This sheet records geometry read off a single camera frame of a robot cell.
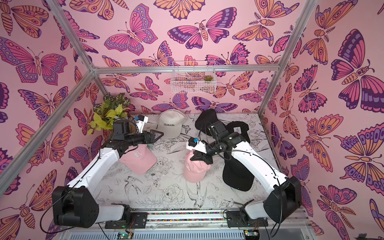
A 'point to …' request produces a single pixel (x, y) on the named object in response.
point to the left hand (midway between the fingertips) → (160, 133)
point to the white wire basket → (188, 77)
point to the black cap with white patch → (239, 127)
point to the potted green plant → (116, 107)
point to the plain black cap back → (207, 118)
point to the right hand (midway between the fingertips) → (193, 154)
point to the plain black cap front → (236, 175)
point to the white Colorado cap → (170, 123)
